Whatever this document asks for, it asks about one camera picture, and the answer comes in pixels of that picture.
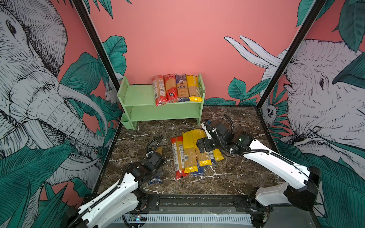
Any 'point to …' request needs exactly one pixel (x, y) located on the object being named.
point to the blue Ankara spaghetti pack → (182, 87)
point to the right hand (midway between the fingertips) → (201, 140)
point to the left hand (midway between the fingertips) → (158, 166)
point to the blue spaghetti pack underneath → (200, 171)
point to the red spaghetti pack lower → (177, 144)
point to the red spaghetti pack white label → (158, 83)
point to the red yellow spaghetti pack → (171, 89)
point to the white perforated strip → (217, 218)
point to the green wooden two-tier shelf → (139, 104)
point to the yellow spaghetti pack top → (195, 95)
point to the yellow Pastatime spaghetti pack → (203, 158)
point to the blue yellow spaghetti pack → (158, 180)
